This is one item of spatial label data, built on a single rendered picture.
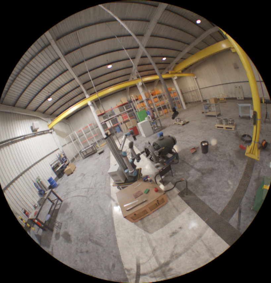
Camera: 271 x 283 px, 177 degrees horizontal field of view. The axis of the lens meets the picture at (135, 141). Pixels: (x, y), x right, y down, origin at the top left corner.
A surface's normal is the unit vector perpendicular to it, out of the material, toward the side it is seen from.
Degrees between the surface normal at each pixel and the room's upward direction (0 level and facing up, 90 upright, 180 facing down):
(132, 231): 0
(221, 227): 0
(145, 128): 90
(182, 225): 0
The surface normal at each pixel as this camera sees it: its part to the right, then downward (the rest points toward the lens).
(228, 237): -0.39, -0.87
